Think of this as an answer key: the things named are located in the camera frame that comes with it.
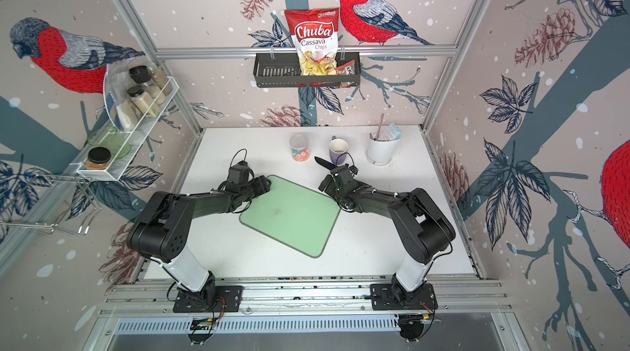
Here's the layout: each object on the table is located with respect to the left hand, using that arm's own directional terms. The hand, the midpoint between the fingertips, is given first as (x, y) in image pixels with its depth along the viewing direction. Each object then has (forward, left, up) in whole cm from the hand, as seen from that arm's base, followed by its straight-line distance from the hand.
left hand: (269, 181), depth 98 cm
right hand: (-3, -24, +1) cm, 24 cm away
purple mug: (+14, -29, +4) cm, 32 cm away
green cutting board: (-13, -14, -6) cm, 20 cm away
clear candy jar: (+14, -12, +4) cm, 19 cm away
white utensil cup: (+10, -46, +7) cm, 48 cm away
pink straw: (+22, -47, +10) cm, 53 cm away
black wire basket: (+33, -5, +31) cm, 45 cm away
